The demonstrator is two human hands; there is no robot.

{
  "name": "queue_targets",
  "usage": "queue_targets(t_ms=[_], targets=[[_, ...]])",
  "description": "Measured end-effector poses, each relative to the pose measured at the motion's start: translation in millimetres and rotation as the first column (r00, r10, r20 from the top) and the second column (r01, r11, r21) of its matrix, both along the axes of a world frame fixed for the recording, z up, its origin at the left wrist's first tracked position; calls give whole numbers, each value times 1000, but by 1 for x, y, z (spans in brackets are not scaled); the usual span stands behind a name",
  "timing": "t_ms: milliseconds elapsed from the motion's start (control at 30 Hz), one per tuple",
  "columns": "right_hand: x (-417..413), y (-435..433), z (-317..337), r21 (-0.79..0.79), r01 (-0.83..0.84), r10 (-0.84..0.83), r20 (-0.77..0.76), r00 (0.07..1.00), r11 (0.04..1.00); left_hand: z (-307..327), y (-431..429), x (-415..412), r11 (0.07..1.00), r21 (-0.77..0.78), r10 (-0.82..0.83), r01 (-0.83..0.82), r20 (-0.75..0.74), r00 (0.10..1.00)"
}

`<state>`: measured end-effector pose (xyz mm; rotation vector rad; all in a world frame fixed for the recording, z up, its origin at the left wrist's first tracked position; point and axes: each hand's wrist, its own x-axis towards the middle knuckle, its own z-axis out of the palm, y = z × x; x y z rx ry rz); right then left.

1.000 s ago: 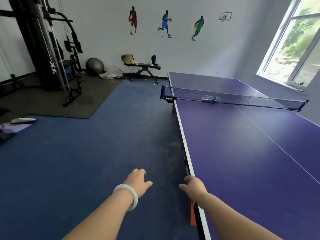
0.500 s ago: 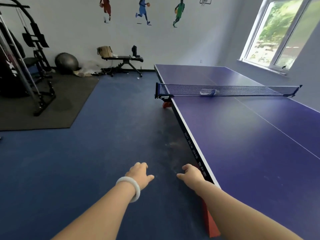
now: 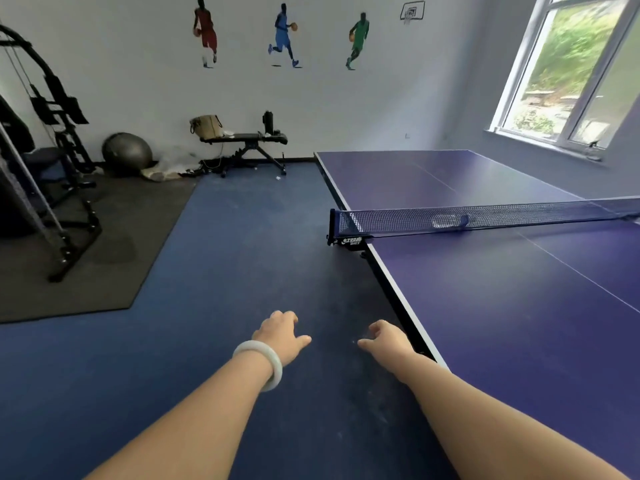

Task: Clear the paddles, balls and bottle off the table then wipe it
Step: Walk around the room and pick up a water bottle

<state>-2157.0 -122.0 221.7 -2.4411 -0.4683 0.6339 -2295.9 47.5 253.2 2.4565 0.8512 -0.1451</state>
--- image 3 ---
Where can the person's left hand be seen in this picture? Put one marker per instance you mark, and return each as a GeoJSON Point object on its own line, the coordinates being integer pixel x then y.
{"type": "Point", "coordinates": [280, 337]}

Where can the person's right hand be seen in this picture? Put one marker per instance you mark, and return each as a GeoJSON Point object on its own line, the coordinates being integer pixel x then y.
{"type": "Point", "coordinates": [392, 344]}

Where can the person's left forearm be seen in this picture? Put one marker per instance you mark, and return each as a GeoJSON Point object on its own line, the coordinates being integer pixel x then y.
{"type": "Point", "coordinates": [190, 429]}

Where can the person's right forearm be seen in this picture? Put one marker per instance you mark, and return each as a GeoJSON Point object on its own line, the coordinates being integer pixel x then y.
{"type": "Point", "coordinates": [500, 434]}

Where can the white jade bangle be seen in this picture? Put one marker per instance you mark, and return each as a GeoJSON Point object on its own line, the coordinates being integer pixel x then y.
{"type": "Point", "coordinates": [255, 346]}

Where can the blue table tennis table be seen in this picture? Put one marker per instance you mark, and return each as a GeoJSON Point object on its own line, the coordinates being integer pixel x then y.
{"type": "Point", "coordinates": [500, 319]}

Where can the blue table net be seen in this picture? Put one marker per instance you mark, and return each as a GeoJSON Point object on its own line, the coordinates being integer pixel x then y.
{"type": "Point", "coordinates": [400, 219]}

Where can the black floor mat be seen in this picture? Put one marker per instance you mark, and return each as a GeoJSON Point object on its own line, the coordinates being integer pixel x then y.
{"type": "Point", "coordinates": [125, 234]}

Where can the black exercise bench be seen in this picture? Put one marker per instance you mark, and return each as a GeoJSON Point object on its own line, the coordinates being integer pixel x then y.
{"type": "Point", "coordinates": [250, 138]}

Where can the crumpled white plastic sheet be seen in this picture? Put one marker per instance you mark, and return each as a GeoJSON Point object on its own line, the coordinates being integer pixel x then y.
{"type": "Point", "coordinates": [165, 169]}

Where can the beige tote bag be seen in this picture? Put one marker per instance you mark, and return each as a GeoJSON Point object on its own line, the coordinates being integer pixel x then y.
{"type": "Point", "coordinates": [206, 128]}

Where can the grey exercise ball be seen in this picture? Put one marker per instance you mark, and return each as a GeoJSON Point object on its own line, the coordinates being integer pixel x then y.
{"type": "Point", "coordinates": [127, 154]}

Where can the white window sill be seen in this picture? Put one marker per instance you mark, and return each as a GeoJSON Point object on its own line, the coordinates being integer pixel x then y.
{"type": "Point", "coordinates": [540, 143]}

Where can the blue basketball player sticker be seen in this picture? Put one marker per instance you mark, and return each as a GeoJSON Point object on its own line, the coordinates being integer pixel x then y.
{"type": "Point", "coordinates": [282, 37]}

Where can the white framed window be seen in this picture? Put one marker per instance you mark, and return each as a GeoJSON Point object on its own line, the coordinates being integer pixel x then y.
{"type": "Point", "coordinates": [521, 64]}

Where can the green basketball player sticker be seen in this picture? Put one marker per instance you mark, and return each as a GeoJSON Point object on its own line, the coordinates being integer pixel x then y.
{"type": "Point", "coordinates": [359, 37]}

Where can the black exercise equipment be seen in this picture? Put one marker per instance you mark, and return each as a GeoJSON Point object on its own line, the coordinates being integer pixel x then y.
{"type": "Point", "coordinates": [65, 114]}

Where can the red basketball player sticker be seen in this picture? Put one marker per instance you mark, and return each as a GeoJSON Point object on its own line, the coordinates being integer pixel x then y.
{"type": "Point", "coordinates": [206, 34]}

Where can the basketball hoop sticker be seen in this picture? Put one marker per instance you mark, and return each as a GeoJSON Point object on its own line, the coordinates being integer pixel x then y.
{"type": "Point", "coordinates": [412, 10]}

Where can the green trees outside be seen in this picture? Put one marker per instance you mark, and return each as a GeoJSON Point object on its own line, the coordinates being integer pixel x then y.
{"type": "Point", "coordinates": [575, 44]}

